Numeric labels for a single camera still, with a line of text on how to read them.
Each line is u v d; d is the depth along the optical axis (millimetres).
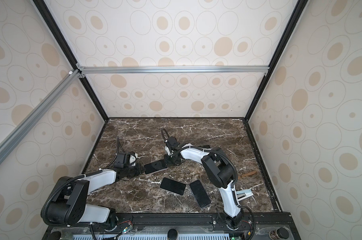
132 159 832
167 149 791
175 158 813
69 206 423
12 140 553
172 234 624
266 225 734
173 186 886
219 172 521
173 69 942
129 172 778
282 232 638
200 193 831
